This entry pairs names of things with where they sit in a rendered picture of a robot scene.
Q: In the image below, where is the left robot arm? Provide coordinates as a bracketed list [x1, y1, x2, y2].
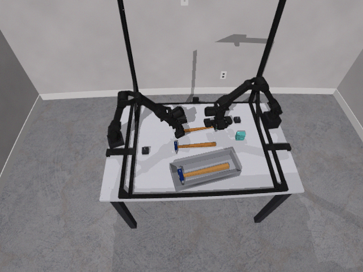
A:
[204, 76, 283, 130]

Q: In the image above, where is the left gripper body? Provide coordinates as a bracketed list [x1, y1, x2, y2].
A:
[204, 115, 233, 128]

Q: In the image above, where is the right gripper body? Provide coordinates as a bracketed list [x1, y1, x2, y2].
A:
[169, 119, 185, 139]

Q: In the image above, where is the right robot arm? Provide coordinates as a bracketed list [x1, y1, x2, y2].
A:
[108, 91, 187, 143]

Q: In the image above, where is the teal cube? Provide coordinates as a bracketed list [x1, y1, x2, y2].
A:
[235, 131, 246, 141]

